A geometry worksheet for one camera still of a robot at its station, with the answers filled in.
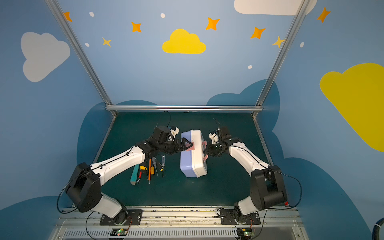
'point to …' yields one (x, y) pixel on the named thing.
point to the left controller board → (118, 232)
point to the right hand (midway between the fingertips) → (205, 150)
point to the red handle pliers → (140, 174)
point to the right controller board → (244, 233)
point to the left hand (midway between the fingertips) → (189, 147)
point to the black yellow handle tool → (143, 167)
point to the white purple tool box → (193, 162)
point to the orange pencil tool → (149, 166)
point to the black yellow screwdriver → (159, 164)
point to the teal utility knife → (133, 178)
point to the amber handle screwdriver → (152, 170)
